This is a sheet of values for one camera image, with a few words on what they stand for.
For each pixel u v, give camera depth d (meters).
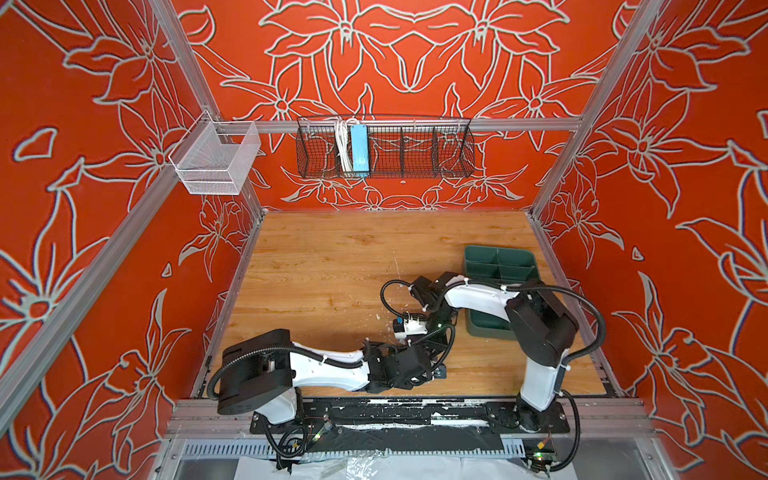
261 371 0.48
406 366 0.61
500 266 0.96
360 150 0.90
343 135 0.88
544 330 0.49
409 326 0.77
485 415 0.74
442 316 0.74
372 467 0.67
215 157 0.93
